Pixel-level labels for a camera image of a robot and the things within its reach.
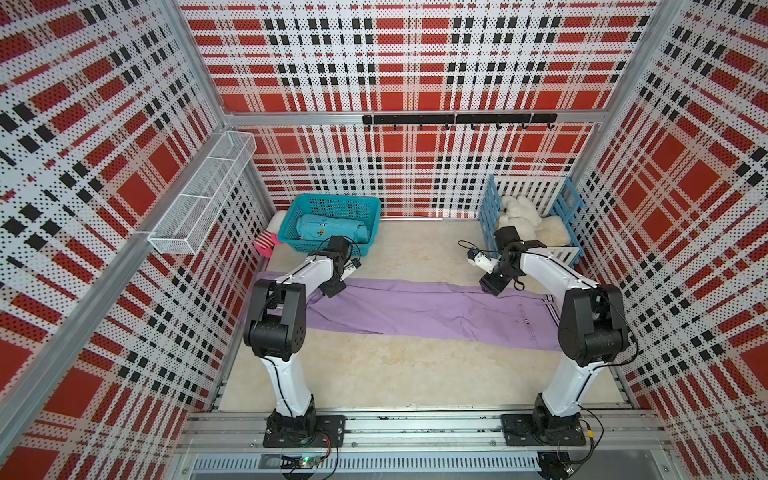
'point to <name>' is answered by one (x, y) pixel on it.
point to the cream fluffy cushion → (552, 232)
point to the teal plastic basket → (361, 209)
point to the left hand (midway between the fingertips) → (326, 281)
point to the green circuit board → (295, 462)
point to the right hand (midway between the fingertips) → (498, 279)
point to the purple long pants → (447, 310)
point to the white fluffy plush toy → (522, 214)
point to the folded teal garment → (316, 227)
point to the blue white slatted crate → (554, 196)
